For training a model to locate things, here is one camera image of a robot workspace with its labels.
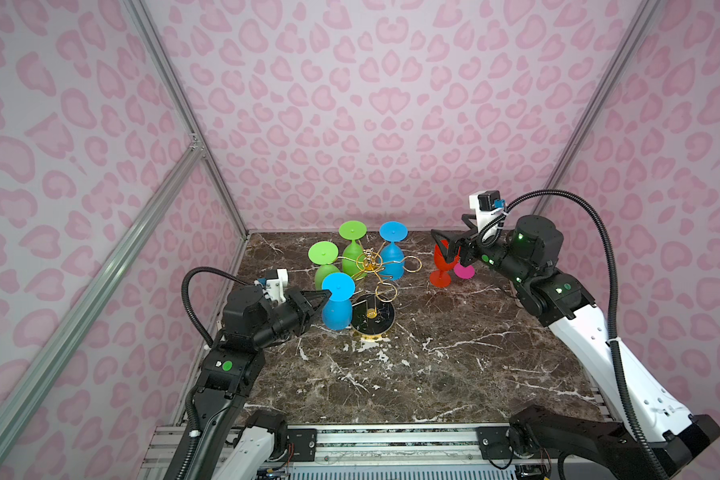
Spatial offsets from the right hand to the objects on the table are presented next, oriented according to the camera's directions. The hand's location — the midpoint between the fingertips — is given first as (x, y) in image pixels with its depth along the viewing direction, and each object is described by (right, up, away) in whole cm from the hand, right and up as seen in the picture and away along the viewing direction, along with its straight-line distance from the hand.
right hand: (450, 222), depth 64 cm
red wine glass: (+8, -15, +40) cm, 44 cm away
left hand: (-25, -14, 0) cm, 29 cm away
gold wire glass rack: (-16, -26, +31) cm, 44 cm away
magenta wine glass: (+15, -13, +41) cm, 45 cm away
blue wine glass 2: (-12, -8, +11) cm, 18 cm away
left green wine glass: (-29, -7, +11) cm, 32 cm away
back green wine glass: (-22, -7, +19) cm, 30 cm away
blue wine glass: (-25, -20, +8) cm, 33 cm away
